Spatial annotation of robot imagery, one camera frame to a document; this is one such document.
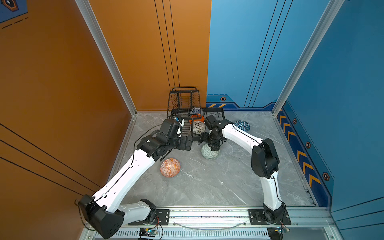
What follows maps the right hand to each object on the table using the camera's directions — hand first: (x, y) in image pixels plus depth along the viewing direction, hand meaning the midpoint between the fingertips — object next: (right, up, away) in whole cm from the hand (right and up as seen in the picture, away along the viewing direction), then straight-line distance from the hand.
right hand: (201, 146), depth 92 cm
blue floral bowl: (-3, +24, +21) cm, 32 cm away
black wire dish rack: (-13, +31, +25) cm, 42 cm away
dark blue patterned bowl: (+31, +13, +17) cm, 38 cm away
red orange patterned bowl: (-19, -12, -2) cm, 23 cm away
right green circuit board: (+37, -37, -22) cm, 56 cm away
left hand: (-9, +7, -17) cm, 21 cm away
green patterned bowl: (+5, -5, +3) cm, 8 cm away
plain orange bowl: (-3, +18, -8) cm, 20 cm away
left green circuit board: (-26, -38, -21) cm, 51 cm away
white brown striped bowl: (-1, +11, +14) cm, 18 cm away
